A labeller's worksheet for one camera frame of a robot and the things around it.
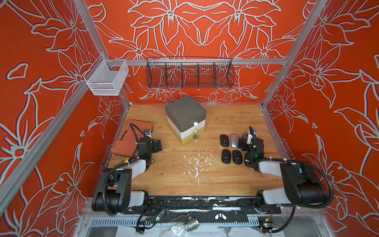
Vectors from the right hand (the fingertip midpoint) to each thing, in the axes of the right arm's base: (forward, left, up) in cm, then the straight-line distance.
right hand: (248, 137), depth 92 cm
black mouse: (0, +15, -4) cm, 15 cm away
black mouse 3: (-20, +9, +10) cm, 24 cm away
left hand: (-3, +62, -1) cm, 62 cm away
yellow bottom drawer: (-2, +42, -1) cm, 42 cm away
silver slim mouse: (+2, +7, -5) cm, 9 cm away
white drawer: (-2, +41, +6) cm, 41 cm away
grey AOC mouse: (-11, +15, -5) cm, 19 cm away
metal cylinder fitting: (-46, +36, -3) cm, 58 cm away
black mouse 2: (-12, +9, -5) cm, 15 cm away
